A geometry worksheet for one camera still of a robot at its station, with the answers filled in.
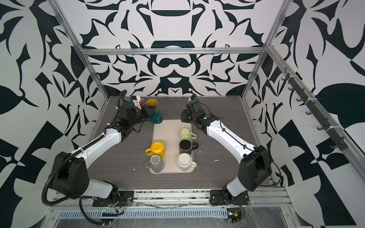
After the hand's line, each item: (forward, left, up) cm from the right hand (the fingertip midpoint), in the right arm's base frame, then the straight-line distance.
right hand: (184, 113), depth 82 cm
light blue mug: (+19, +23, -11) cm, 32 cm away
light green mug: (-7, -1, -12) cm, 14 cm away
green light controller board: (-46, -24, -24) cm, 57 cm away
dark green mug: (-3, +16, 0) cm, 16 cm away
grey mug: (-25, +15, -12) cm, 31 cm away
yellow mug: (-15, +16, -13) cm, 26 cm away
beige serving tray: (+1, +12, -22) cm, 25 cm away
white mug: (-22, 0, -15) cm, 27 cm away
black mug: (-14, -1, -13) cm, 19 cm away
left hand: (+3, +15, +5) cm, 16 cm away
